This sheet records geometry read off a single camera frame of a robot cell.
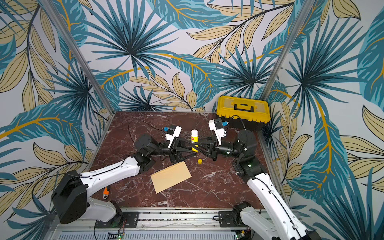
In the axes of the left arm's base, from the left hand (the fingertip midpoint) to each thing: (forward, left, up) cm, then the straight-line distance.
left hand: (196, 153), depth 58 cm
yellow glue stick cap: (+13, -4, -33) cm, 36 cm away
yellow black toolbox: (+42, -32, -20) cm, 57 cm away
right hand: (+2, +1, +3) cm, 4 cm away
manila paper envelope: (+4, +14, -35) cm, 38 cm away
